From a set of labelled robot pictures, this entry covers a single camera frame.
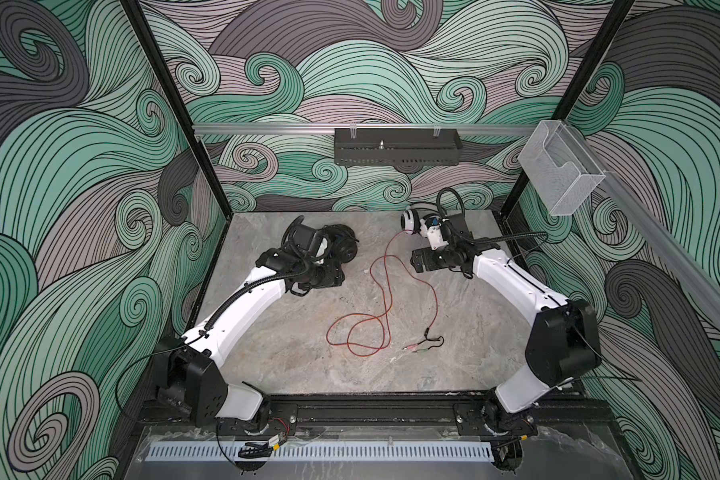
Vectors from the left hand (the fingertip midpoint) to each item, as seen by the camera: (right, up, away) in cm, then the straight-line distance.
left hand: (335, 274), depth 80 cm
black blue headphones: (-1, +8, +22) cm, 24 cm away
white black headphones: (+30, +18, +27) cm, 44 cm away
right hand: (+27, +4, +9) cm, 29 cm away
